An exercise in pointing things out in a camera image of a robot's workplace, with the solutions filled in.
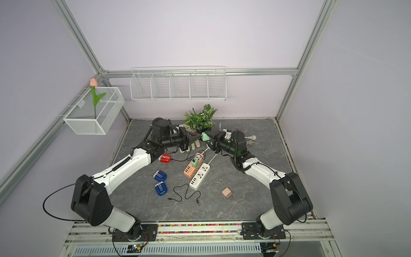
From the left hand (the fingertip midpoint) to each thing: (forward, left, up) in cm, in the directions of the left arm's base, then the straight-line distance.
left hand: (202, 135), depth 74 cm
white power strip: (-8, +3, -26) cm, 27 cm away
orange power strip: (-5, +9, -26) cm, 28 cm away
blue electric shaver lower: (-14, +24, -26) cm, 38 cm away
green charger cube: (+1, -1, -3) cm, 3 cm away
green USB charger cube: (-2, +5, -22) cm, 22 cm away
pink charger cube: (-18, -11, -26) cm, 34 cm away
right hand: (+2, 0, -1) cm, 3 cm away
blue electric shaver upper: (-7, +25, -26) cm, 37 cm away
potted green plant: (+14, 0, -6) cm, 16 cm away
